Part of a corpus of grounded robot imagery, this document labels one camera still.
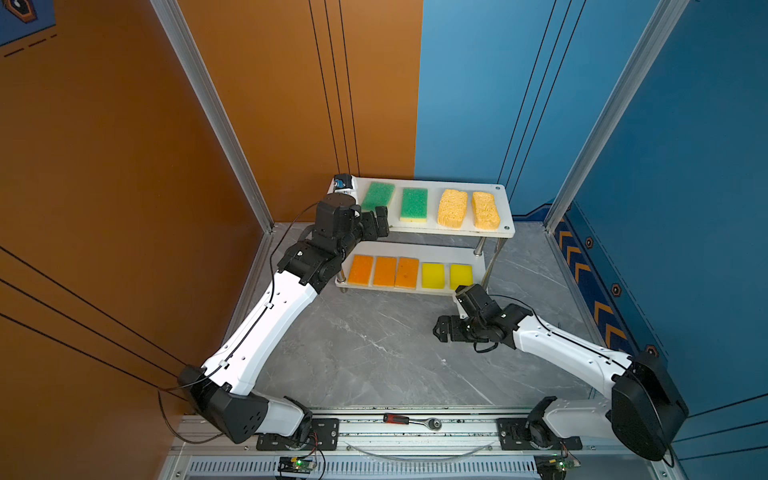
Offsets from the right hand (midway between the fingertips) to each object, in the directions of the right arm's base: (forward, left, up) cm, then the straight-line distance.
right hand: (445, 332), depth 84 cm
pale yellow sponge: (+21, +26, +1) cm, 33 cm away
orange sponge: (+21, +17, +1) cm, 28 cm away
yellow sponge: (+20, +2, 0) cm, 20 cm away
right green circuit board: (-30, -24, -10) cm, 40 cm away
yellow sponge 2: (+20, -7, -1) cm, 22 cm away
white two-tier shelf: (+29, -15, 0) cm, 32 cm away
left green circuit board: (-30, +38, -8) cm, 49 cm away
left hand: (+16, +19, +33) cm, 41 cm away
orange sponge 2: (+20, +10, +1) cm, 22 cm away
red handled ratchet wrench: (-22, +5, -5) cm, 23 cm away
